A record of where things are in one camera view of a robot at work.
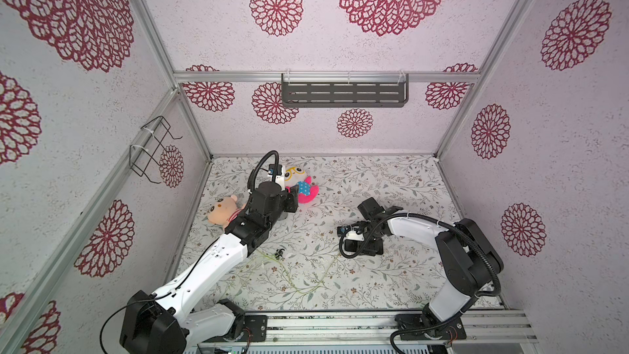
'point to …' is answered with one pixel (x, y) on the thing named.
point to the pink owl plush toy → (296, 176)
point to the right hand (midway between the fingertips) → (359, 236)
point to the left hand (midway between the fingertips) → (291, 187)
